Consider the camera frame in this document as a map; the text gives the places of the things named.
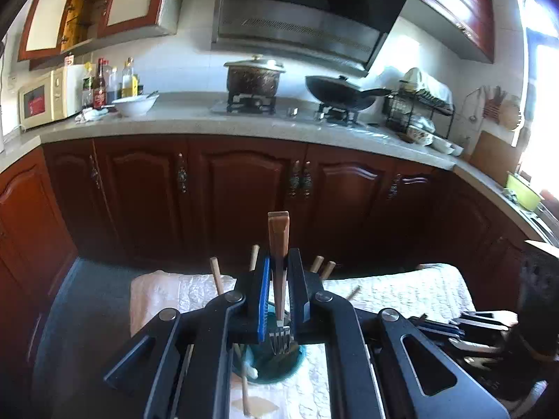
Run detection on pale bamboo chopstick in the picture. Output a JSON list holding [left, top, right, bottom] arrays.
[[320, 261, 336, 280]]

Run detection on white quilted table cloth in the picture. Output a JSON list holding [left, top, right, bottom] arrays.
[[130, 264, 475, 418]]

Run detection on wooden handled fork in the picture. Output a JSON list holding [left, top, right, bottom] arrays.
[[268, 211, 290, 355]]

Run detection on wooden cutting board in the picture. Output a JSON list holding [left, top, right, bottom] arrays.
[[468, 131, 521, 186]]

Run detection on black wok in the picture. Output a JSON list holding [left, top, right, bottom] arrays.
[[305, 76, 391, 112]]

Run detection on white ceramic spoon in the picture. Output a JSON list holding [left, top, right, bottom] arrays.
[[242, 360, 259, 379]]

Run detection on black dish rack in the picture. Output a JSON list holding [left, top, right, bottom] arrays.
[[382, 89, 456, 138]]

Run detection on wooden upper cabinet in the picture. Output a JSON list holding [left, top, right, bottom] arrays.
[[17, 0, 182, 63]]

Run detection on floral ceramic utensil cup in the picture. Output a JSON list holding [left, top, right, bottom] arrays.
[[230, 304, 307, 386]]

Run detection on yellow oil bottle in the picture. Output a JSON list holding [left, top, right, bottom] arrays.
[[121, 57, 138, 97]]

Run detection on brown wooden handle utensil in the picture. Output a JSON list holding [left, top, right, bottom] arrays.
[[233, 343, 251, 417]]

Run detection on red sauce bottle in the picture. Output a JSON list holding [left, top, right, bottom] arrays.
[[92, 58, 106, 110]]

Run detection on cream microwave oven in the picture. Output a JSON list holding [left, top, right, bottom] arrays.
[[18, 64, 86, 131]]

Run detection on green basin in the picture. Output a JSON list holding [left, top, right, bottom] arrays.
[[505, 172, 543, 212]]

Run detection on wooden lower cabinets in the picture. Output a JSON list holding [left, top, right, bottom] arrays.
[[1, 135, 529, 366]]

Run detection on gas stove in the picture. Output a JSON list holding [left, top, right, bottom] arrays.
[[210, 95, 364, 128]]

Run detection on steel range hood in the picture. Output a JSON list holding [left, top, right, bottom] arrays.
[[212, 0, 406, 78]]

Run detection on speckled brown cooking pot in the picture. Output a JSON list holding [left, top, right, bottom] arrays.
[[224, 55, 285, 97]]

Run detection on white bowl on counter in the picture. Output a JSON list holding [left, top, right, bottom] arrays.
[[113, 94, 159, 117]]

